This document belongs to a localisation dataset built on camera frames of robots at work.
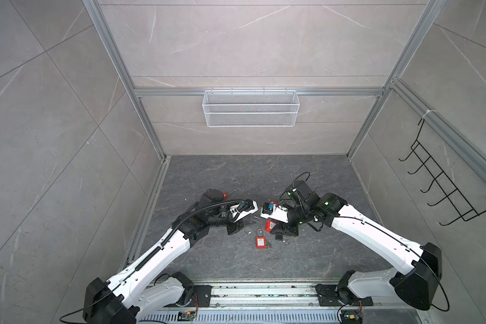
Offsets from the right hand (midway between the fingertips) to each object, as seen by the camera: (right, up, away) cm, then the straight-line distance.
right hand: (273, 222), depth 74 cm
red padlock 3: (-21, +7, +27) cm, 35 cm away
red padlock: (-2, 0, -4) cm, 4 cm away
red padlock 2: (-4, -11, +12) cm, 16 cm away
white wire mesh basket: (-8, +51, +27) cm, 58 cm away
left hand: (-8, +5, -2) cm, 10 cm away
